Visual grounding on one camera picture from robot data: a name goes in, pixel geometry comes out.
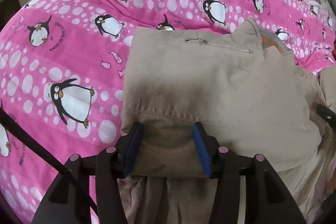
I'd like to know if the beige zip jacket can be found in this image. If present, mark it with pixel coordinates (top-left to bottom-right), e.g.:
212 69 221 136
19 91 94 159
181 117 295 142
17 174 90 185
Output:
118 19 335 223

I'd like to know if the black cable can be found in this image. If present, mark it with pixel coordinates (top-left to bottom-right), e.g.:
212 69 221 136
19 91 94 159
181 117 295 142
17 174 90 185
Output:
0 108 99 214

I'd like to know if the pink penguin blanket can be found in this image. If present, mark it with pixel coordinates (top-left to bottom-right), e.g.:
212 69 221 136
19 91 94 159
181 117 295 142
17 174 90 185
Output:
0 0 336 224

